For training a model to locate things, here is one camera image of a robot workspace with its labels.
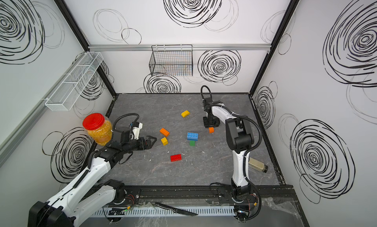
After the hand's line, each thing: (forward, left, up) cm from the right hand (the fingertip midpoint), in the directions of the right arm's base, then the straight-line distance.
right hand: (211, 126), depth 98 cm
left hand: (-17, +35, +11) cm, 41 cm away
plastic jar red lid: (-12, +64, +16) cm, 67 cm away
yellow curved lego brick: (+12, +18, -2) cm, 22 cm away
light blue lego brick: (-13, +12, +8) cm, 19 cm away
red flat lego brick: (-22, +22, 0) cm, 31 cm away
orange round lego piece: (-3, 0, 0) cm, 3 cm away
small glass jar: (-25, -24, +1) cm, 35 cm away
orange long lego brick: (-5, +31, 0) cm, 32 cm away
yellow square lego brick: (-12, +30, +1) cm, 32 cm away
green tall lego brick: (-14, +13, +2) cm, 19 cm away
